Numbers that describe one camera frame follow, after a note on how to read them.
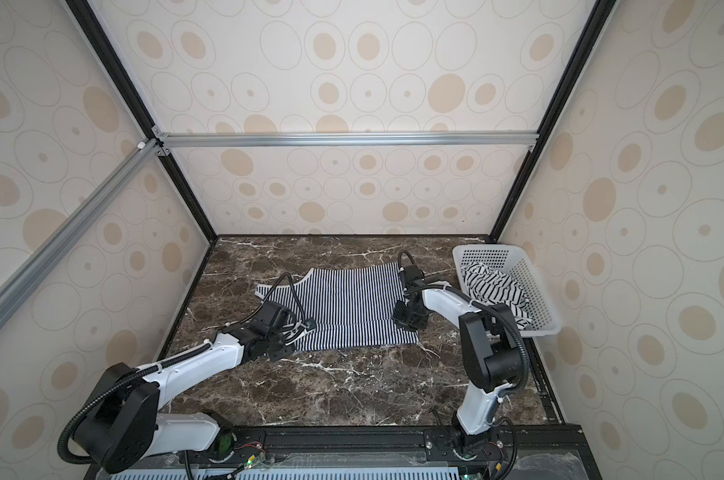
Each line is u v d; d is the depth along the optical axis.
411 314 0.79
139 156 0.83
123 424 0.41
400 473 0.78
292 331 0.76
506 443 0.74
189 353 0.51
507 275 1.06
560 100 0.82
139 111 0.83
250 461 0.70
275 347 0.74
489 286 1.03
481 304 0.52
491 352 0.48
